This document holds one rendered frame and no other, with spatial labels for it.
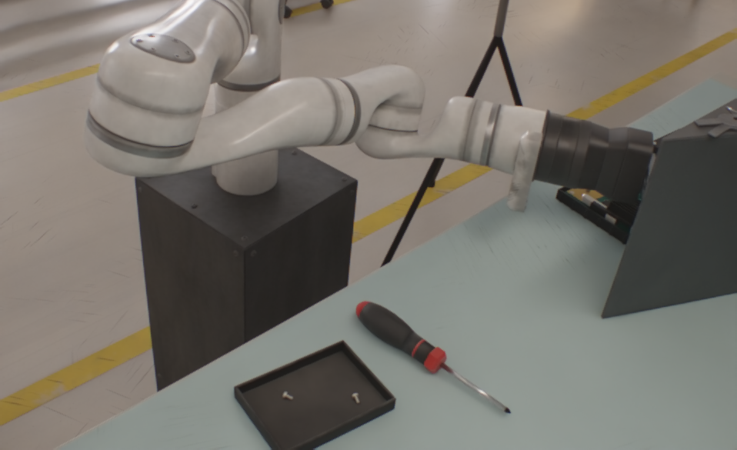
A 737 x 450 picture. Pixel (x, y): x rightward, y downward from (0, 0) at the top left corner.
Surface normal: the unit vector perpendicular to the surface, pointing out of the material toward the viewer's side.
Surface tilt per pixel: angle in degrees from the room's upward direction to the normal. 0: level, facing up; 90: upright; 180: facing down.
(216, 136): 26
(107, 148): 77
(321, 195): 0
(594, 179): 90
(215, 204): 0
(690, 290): 90
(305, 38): 0
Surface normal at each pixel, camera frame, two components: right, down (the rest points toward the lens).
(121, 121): -0.16, 0.37
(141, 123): 0.06, 0.46
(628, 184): -0.30, 0.52
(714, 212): 0.28, 0.56
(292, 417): 0.07, -0.82
